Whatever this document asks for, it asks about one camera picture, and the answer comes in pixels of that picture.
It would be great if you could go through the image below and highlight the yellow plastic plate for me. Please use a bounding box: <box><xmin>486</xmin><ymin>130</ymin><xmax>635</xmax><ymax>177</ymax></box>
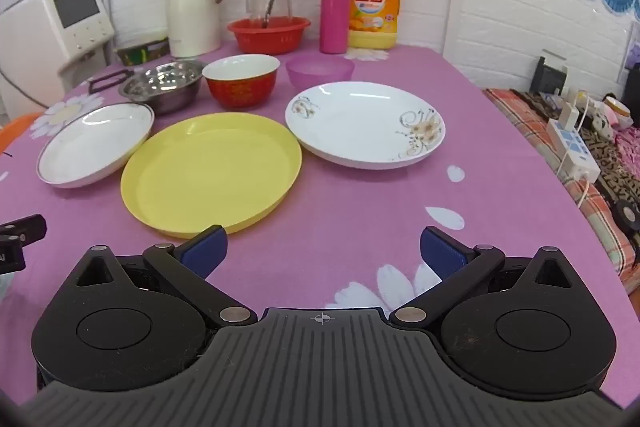
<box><xmin>120</xmin><ymin>113</ymin><xmax>303</xmax><ymax>239</ymax></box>

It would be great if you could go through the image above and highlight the white floral plate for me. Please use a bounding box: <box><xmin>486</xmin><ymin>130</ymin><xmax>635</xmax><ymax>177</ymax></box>
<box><xmin>285</xmin><ymin>81</ymin><xmax>446</xmax><ymax>171</ymax></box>

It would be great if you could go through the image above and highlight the stainless steel bowl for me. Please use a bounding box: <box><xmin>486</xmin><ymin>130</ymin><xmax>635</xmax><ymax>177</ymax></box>
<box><xmin>118</xmin><ymin>61</ymin><xmax>204</xmax><ymax>116</ymax></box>

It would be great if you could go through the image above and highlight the orange plastic basin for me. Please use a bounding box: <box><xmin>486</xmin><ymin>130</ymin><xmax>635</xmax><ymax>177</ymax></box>
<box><xmin>0</xmin><ymin>113</ymin><xmax>41</xmax><ymax>154</ymax></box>

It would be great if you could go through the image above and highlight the white gold-rimmed plate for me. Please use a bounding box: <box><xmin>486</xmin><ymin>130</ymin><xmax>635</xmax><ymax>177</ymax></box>
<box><xmin>36</xmin><ymin>102</ymin><xmax>155</xmax><ymax>190</ymax></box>

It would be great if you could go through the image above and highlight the white power strip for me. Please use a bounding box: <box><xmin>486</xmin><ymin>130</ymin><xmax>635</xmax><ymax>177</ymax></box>
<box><xmin>547</xmin><ymin>119</ymin><xmax>601</xmax><ymax>184</ymax></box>

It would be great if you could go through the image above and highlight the plaid blanket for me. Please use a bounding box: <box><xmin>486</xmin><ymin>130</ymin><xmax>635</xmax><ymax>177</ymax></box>
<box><xmin>483</xmin><ymin>89</ymin><xmax>639</xmax><ymax>294</ymax></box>

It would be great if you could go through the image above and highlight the red ceramic bowl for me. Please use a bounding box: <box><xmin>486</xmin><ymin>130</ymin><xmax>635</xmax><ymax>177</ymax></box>
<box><xmin>202</xmin><ymin>54</ymin><xmax>281</xmax><ymax>109</ymax></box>

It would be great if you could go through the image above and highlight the white water dispenser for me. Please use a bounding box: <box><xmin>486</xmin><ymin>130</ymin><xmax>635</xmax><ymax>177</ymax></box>
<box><xmin>1</xmin><ymin>0</ymin><xmax>115</xmax><ymax>120</ymax></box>

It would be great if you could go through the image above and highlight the black box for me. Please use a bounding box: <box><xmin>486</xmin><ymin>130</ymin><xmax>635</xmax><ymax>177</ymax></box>
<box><xmin>529</xmin><ymin>56</ymin><xmax>567</xmax><ymax>95</ymax></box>

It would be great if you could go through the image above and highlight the purple plastic bowl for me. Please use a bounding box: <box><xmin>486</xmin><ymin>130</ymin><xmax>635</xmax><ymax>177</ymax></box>
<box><xmin>285</xmin><ymin>52</ymin><xmax>355</xmax><ymax>91</ymax></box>

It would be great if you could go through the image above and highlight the red plastic basket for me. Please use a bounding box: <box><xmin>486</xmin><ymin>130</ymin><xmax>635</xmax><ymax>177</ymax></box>
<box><xmin>228</xmin><ymin>16</ymin><xmax>311</xmax><ymax>55</ymax></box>

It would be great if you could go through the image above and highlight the cream thermos jug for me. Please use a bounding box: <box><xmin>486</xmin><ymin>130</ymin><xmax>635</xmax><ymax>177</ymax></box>
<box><xmin>166</xmin><ymin>0</ymin><xmax>222</xmax><ymax>58</ymax></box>

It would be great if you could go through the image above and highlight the pink thermos bottle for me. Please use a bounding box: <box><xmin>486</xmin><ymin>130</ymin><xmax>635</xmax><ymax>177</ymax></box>
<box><xmin>319</xmin><ymin>0</ymin><xmax>349</xmax><ymax>54</ymax></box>

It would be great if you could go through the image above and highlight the black rubber frame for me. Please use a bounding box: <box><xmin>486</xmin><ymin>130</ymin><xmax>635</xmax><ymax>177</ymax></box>
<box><xmin>88</xmin><ymin>68</ymin><xmax>134</xmax><ymax>94</ymax></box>

